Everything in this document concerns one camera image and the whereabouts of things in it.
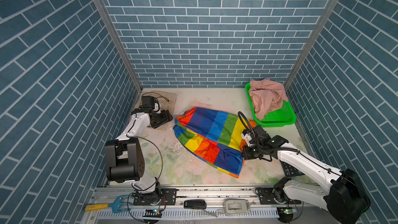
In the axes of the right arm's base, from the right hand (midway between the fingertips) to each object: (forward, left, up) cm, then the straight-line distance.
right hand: (239, 153), depth 81 cm
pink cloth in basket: (+37, -18, +7) cm, 42 cm away
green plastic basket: (+30, -32, -4) cm, 44 cm away
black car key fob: (-24, +21, -1) cm, 32 cm away
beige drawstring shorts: (+17, +40, +21) cm, 48 cm away
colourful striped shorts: (+9, +14, 0) cm, 17 cm away
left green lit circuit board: (-29, +41, -9) cm, 51 cm away
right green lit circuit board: (-24, -21, -9) cm, 33 cm away
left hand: (+16, +42, +6) cm, 45 cm away
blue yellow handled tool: (-28, +57, -3) cm, 64 cm away
